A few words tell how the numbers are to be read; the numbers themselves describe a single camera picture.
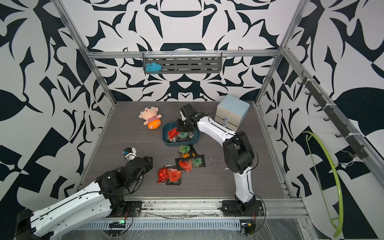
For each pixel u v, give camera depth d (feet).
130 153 2.25
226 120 3.25
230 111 3.17
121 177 1.88
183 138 3.16
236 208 2.20
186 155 2.99
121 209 2.19
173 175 2.73
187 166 2.86
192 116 2.32
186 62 3.05
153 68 3.00
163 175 2.70
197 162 2.93
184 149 3.08
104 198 1.74
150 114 3.41
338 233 1.68
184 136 3.16
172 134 3.00
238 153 1.67
